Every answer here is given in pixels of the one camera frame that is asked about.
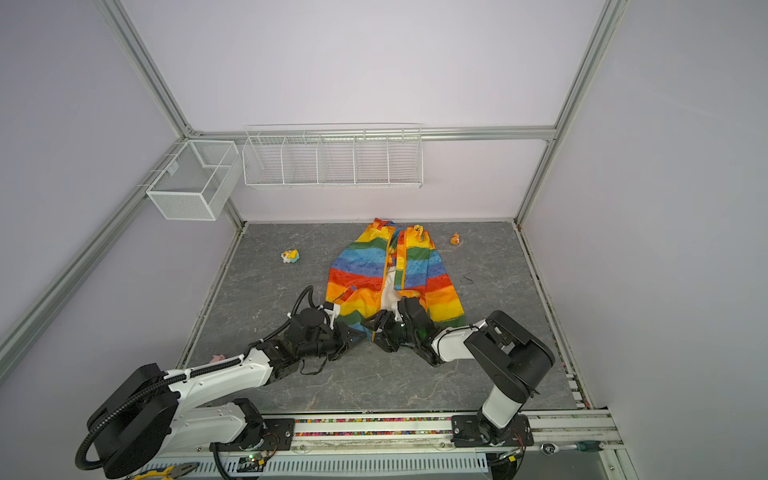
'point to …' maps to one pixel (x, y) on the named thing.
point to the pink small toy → (218, 358)
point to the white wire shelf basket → (333, 156)
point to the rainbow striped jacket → (386, 265)
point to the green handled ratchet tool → (551, 448)
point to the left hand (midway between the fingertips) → (368, 340)
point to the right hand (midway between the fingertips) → (362, 331)
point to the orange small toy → (455, 239)
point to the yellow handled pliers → (168, 473)
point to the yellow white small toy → (290, 256)
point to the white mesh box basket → (199, 181)
